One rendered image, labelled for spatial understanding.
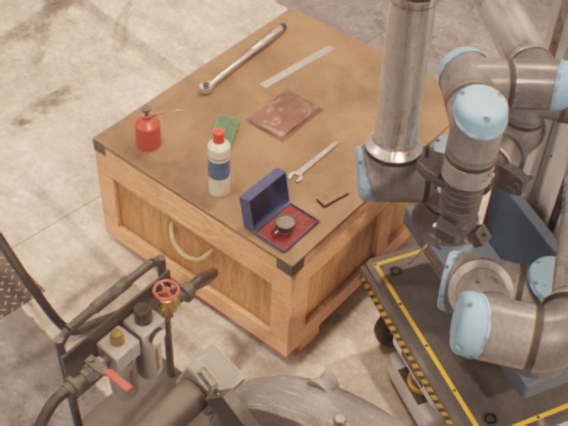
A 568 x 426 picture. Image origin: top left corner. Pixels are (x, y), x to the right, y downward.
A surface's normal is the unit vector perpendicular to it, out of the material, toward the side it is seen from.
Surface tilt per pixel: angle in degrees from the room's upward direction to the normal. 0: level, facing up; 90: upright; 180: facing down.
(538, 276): 5
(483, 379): 0
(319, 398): 19
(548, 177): 90
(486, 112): 4
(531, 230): 90
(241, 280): 90
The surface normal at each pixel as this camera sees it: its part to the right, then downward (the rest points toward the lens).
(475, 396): 0.04, -0.69
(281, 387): -0.37, -0.85
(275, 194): 0.77, 0.34
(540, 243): -0.92, 0.25
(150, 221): -0.63, 0.54
